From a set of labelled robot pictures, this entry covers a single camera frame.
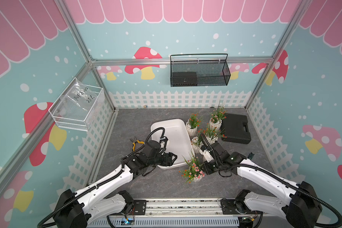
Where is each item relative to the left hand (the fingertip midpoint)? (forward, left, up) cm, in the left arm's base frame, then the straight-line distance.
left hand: (172, 159), depth 77 cm
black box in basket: (+44, -6, +22) cm, 49 cm away
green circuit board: (-27, +22, -16) cm, 39 cm away
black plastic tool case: (+27, -43, -7) cm, 51 cm away
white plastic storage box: (+25, 0, -18) cm, 31 cm away
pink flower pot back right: (+31, -29, +1) cm, 42 cm away
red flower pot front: (+13, -15, -5) cm, 20 cm away
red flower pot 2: (+27, -13, -3) cm, 30 cm away
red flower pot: (+20, -25, -5) cm, 32 cm away
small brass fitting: (+56, +26, -15) cm, 63 cm away
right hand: (-2, -17, -6) cm, 18 cm away
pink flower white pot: (-7, -11, 0) cm, 14 cm away
